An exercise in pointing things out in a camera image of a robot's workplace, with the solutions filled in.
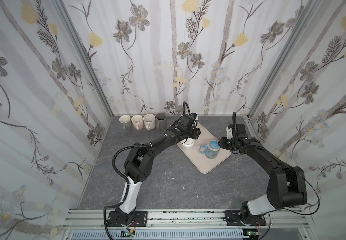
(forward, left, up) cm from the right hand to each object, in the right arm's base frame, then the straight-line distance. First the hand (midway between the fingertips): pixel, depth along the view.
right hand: (223, 141), depth 90 cm
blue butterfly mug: (-5, +7, -2) cm, 9 cm away
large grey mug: (+19, +40, -5) cm, 45 cm away
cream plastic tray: (-3, -3, -13) cm, 13 cm away
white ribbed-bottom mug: (0, +20, -6) cm, 21 cm away
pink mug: (+17, +57, -7) cm, 60 cm away
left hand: (+6, +14, +2) cm, 16 cm away
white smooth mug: (+20, +66, -8) cm, 69 cm away
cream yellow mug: (+19, +48, -7) cm, 52 cm away
